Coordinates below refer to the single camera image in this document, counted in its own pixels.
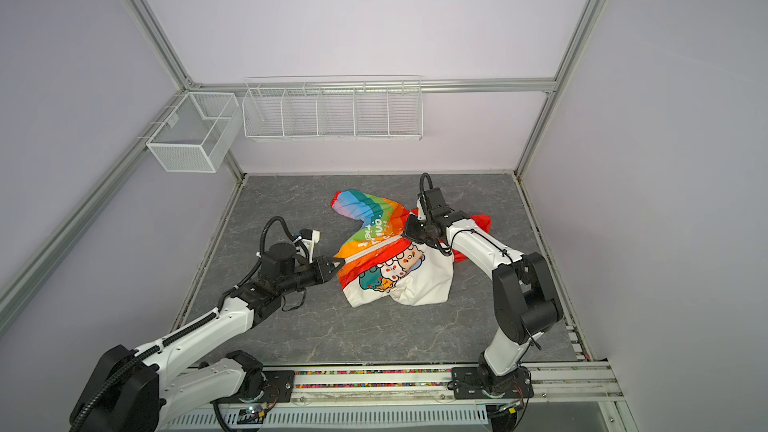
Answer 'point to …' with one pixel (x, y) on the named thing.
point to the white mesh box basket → (198, 135)
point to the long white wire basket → (333, 108)
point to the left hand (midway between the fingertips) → (345, 266)
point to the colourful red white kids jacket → (380, 263)
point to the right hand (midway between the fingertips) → (406, 233)
